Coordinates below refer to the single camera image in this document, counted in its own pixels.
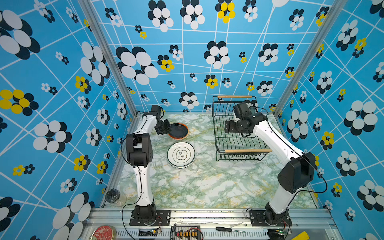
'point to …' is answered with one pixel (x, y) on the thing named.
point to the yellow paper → (302, 236)
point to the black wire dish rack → (232, 146)
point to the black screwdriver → (227, 229)
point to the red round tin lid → (104, 232)
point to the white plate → (181, 154)
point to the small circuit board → (151, 233)
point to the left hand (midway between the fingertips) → (172, 128)
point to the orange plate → (181, 137)
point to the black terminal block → (185, 232)
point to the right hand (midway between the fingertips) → (234, 127)
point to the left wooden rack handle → (234, 96)
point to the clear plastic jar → (113, 196)
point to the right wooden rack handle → (247, 150)
